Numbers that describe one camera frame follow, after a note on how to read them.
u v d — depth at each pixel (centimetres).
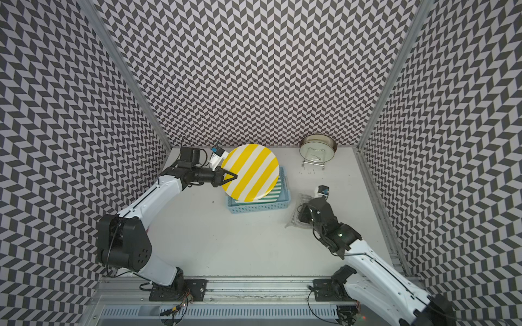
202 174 72
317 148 101
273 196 87
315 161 115
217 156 74
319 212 56
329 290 73
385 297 53
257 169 82
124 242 43
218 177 72
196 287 73
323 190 68
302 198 79
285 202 89
